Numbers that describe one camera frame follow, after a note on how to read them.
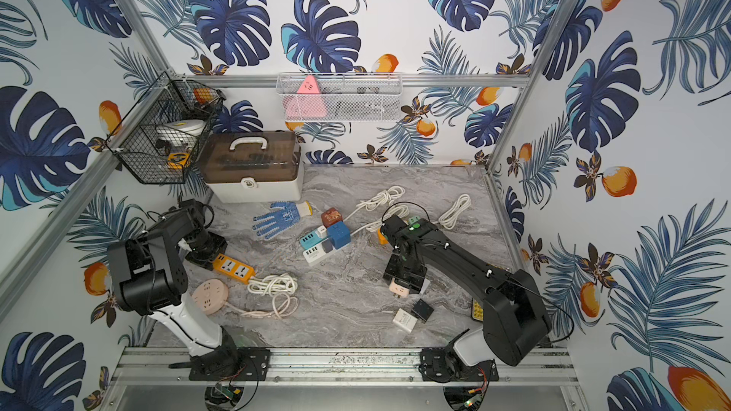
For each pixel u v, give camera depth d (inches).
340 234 35.7
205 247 31.5
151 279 19.6
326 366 29.6
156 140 34.1
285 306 32.8
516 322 16.6
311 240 37.5
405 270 27.0
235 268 34.7
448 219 39.7
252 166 36.7
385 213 40.8
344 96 36.4
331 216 37.3
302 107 35.2
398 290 30.6
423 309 32.2
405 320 31.5
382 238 38.2
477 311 31.8
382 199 41.9
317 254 36.4
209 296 32.9
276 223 40.6
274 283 33.0
